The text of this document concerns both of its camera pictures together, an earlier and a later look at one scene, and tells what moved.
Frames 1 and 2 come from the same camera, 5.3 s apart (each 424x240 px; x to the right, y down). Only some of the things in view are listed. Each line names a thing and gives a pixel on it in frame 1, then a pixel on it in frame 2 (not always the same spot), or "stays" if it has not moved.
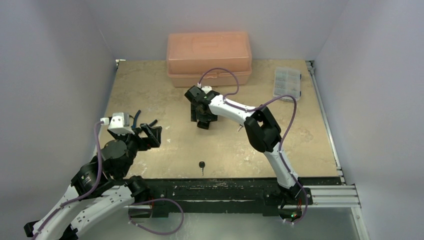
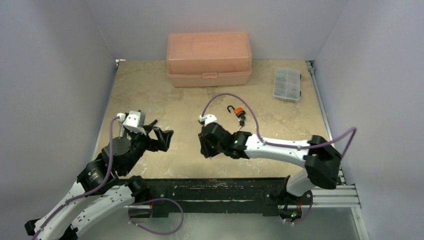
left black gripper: x=153 y=134 stays
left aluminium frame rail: x=102 y=113 stays
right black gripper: x=203 y=117 -> x=205 y=142
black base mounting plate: x=171 y=198 stays
